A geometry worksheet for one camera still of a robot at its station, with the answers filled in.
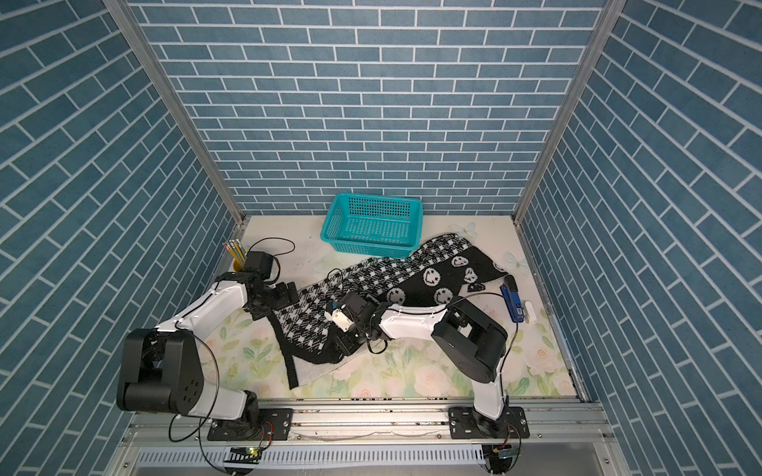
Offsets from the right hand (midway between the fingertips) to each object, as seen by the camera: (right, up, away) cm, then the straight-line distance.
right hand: (341, 345), depth 85 cm
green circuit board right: (+42, -21, -15) cm, 49 cm away
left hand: (-15, +12, +4) cm, 20 cm away
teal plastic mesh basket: (+12, +37, +34) cm, 51 cm away
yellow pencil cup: (-35, +23, +8) cm, 43 cm away
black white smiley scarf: (+34, +21, +16) cm, 43 cm away
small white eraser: (+58, +7, +6) cm, 59 cm away
